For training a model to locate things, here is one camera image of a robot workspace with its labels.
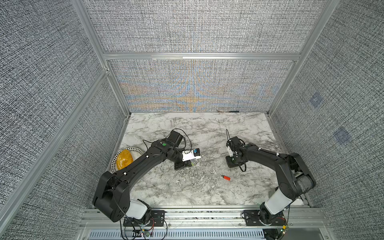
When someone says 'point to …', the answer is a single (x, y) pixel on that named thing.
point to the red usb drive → (226, 177)
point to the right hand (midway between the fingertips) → (230, 159)
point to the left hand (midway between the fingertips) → (191, 161)
